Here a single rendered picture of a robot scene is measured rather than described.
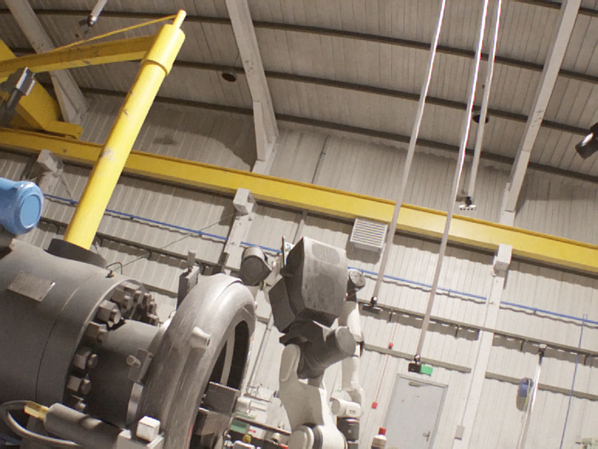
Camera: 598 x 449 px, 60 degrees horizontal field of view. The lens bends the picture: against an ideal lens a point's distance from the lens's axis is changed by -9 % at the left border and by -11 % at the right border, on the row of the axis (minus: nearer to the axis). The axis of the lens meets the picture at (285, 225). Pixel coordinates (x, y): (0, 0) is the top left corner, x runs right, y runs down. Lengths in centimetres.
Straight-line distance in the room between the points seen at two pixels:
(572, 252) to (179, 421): 1205
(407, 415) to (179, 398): 1102
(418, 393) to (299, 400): 1034
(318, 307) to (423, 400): 1029
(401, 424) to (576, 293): 491
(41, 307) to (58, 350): 14
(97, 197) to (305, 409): 385
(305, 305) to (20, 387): 104
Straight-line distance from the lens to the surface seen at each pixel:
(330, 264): 219
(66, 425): 140
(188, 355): 139
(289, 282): 219
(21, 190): 179
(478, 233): 1269
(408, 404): 1230
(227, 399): 152
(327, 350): 201
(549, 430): 1281
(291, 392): 205
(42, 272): 174
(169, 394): 137
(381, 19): 1128
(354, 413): 222
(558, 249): 1296
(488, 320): 1242
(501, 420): 1256
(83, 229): 538
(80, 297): 164
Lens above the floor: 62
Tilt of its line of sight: 18 degrees up
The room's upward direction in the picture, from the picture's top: 18 degrees clockwise
